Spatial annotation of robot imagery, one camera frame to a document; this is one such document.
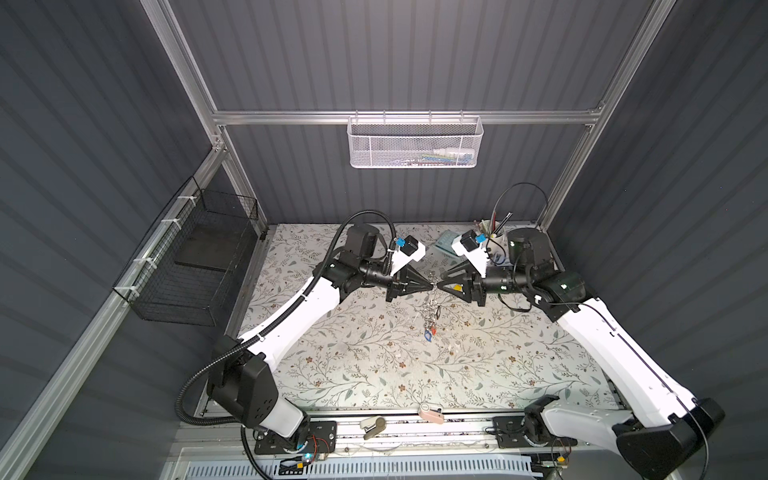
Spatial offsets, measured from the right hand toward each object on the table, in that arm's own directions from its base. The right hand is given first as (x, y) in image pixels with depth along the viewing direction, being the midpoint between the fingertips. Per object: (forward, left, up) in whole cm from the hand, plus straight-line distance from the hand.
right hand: (445, 283), depth 66 cm
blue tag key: (-5, +3, -17) cm, 18 cm away
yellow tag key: (-3, -2, +3) cm, 5 cm away
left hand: (+1, +3, -3) cm, 4 cm away
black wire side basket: (+6, +63, -3) cm, 64 cm away
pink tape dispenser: (-21, +2, -30) cm, 36 cm away
